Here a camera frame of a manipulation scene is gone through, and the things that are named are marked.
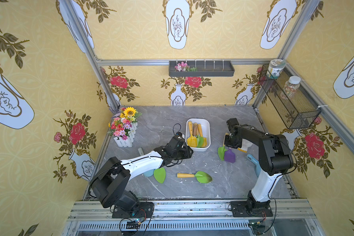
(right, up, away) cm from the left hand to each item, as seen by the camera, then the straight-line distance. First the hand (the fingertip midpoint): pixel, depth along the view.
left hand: (186, 150), depth 87 cm
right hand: (+31, +2, +12) cm, 34 cm away
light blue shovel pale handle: (-23, -14, -1) cm, 26 cm away
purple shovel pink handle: (+27, -5, +5) cm, 28 cm away
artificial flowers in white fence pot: (-38, +14, +2) cm, 41 cm away
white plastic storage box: (+15, +14, +16) cm, 26 cm away
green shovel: (+8, -14, -4) cm, 17 cm away
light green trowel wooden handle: (+7, +9, +15) cm, 19 cm away
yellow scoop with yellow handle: (+4, +4, +11) cm, 12 cm away
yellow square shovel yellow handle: (+12, +3, +10) cm, 16 cm away
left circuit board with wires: (-26, -33, -16) cm, 45 cm away
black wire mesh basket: (+61, +22, -8) cm, 65 cm away
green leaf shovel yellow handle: (+10, +4, +12) cm, 17 cm away
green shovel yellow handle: (-15, -14, -1) cm, 21 cm away
